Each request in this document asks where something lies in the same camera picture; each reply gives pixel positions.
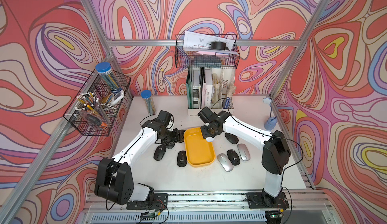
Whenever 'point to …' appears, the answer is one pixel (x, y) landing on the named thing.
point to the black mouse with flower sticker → (234, 157)
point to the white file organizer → (213, 88)
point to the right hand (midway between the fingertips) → (209, 136)
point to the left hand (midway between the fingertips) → (181, 140)
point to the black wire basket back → (190, 59)
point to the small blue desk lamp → (270, 123)
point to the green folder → (190, 86)
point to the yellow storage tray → (200, 152)
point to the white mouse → (210, 139)
